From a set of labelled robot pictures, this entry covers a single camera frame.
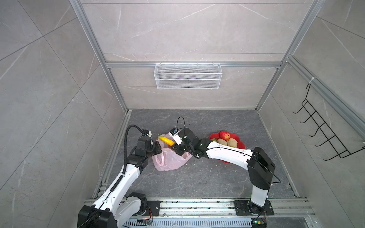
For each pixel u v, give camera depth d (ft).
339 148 1.98
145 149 2.03
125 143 1.87
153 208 2.40
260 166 1.49
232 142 3.04
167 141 2.63
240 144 3.13
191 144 2.07
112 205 1.35
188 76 3.31
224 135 3.13
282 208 2.45
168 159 2.43
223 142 3.06
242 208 2.40
